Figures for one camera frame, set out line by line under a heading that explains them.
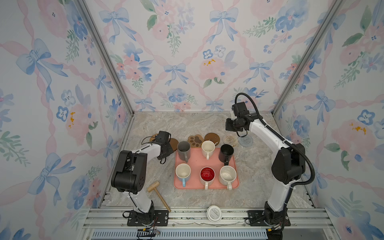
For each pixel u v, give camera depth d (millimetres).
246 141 1030
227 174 871
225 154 944
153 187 826
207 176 858
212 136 1065
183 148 883
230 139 1036
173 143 906
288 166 497
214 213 703
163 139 778
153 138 788
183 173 871
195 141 1030
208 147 927
